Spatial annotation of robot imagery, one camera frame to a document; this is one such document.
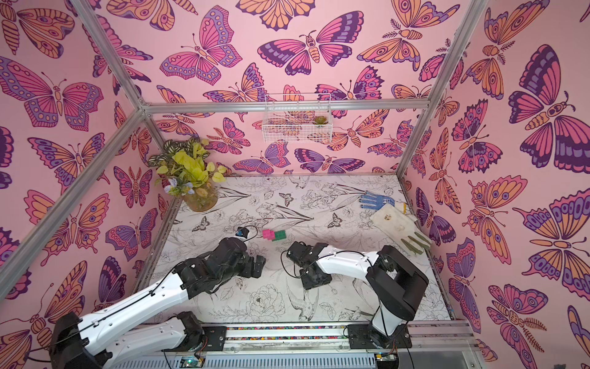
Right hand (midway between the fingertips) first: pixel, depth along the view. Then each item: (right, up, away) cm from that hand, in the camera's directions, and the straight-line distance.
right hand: (312, 281), depth 86 cm
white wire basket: (-6, +64, +9) cm, 65 cm away
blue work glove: (+31, +29, +23) cm, 49 cm away
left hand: (-19, +11, -8) cm, 24 cm away
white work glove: (+40, +18, +14) cm, 46 cm away
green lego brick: (-13, +16, +11) cm, 23 cm away
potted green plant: (-54, +43, +9) cm, 70 cm away
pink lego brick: (-18, +17, +7) cm, 25 cm away
